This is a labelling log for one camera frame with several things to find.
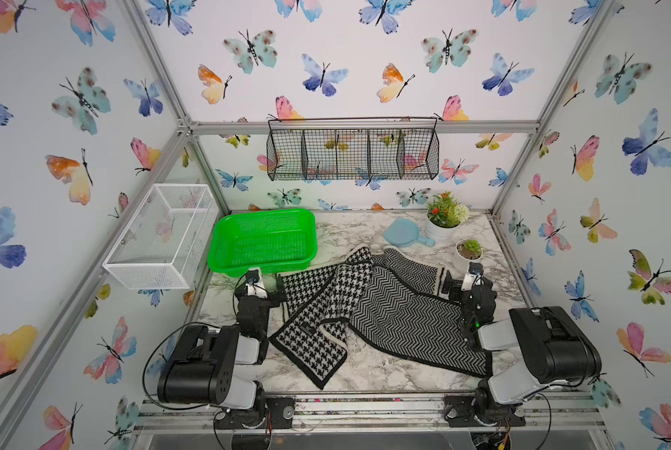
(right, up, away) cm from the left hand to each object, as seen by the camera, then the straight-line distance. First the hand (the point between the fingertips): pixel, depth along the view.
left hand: (266, 274), depth 89 cm
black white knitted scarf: (+41, -7, -1) cm, 42 cm away
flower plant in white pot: (+60, +19, +9) cm, 63 cm away
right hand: (+65, +1, +2) cm, 65 cm away
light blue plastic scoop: (+49, +14, +25) cm, 57 cm away
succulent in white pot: (+67, +7, +9) cm, 68 cm away
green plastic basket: (-1, +10, +22) cm, 24 cm away
